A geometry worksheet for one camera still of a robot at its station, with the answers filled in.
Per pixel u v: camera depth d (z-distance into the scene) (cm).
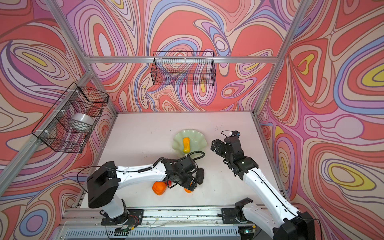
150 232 70
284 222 39
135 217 73
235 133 70
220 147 70
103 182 47
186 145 96
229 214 74
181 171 63
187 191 80
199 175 83
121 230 70
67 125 74
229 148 59
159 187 77
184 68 97
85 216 75
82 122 70
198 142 100
